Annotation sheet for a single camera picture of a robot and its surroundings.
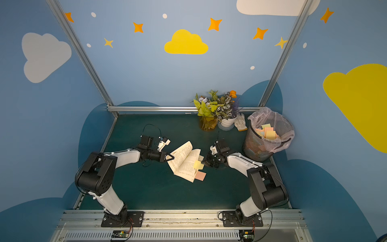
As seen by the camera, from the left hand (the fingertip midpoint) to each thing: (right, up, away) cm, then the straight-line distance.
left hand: (173, 156), depth 91 cm
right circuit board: (+38, -35, -19) cm, 55 cm away
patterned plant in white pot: (+34, +27, +2) cm, 44 cm away
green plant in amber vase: (+21, +30, +4) cm, 37 cm away
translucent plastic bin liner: (+65, +16, -5) cm, 68 cm away
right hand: (+18, -2, -1) cm, 18 cm away
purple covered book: (+6, -5, 0) cm, 8 cm away
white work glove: (+49, +22, +26) cm, 60 cm away
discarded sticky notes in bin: (+59, +15, +2) cm, 61 cm away
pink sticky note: (+17, -11, -3) cm, 20 cm away
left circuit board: (-23, -34, -19) cm, 45 cm away
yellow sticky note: (+15, -5, -1) cm, 16 cm away
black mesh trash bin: (+49, +6, -8) cm, 50 cm away
